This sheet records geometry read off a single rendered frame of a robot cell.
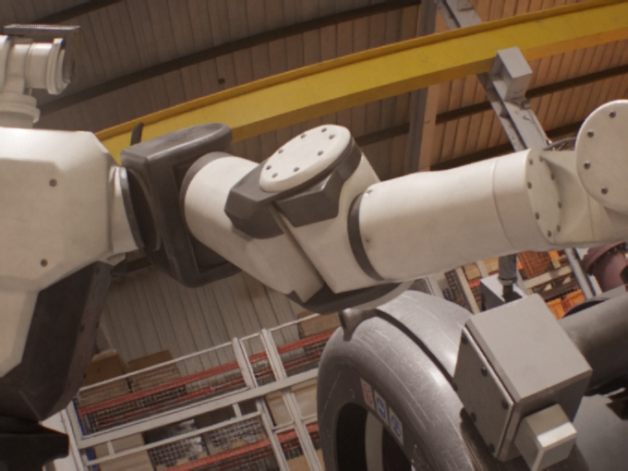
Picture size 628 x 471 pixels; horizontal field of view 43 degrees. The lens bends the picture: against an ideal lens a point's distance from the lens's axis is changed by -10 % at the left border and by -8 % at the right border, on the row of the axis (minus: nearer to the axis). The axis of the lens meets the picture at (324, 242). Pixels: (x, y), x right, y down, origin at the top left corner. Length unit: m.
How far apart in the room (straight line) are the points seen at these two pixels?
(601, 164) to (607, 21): 10.57
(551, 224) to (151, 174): 0.42
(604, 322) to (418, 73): 9.07
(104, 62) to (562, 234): 10.73
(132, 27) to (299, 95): 2.58
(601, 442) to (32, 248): 0.71
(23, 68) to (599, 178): 0.64
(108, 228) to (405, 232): 0.37
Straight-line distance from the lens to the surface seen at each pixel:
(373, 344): 0.95
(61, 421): 8.76
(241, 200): 0.66
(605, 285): 5.67
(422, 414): 0.85
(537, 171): 0.57
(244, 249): 0.68
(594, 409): 1.14
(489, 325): 0.75
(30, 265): 0.83
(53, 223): 0.82
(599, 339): 0.78
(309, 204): 0.61
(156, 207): 0.86
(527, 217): 0.54
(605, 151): 0.49
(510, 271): 0.88
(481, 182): 0.56
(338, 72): 9.72
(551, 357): 0.74
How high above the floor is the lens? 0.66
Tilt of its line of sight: 21 degrees up
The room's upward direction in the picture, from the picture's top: 21 degrees counter-clockwise
